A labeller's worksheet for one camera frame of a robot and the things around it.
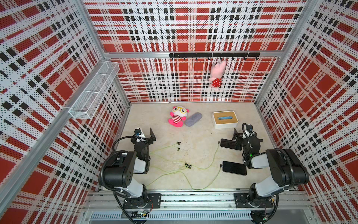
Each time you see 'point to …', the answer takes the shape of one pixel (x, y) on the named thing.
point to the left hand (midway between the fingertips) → (146, 129)
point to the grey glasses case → (193, 119)
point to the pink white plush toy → (177, 116)
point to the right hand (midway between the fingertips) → (243, 128)
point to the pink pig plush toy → (217, 71)
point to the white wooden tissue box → (224, 119)
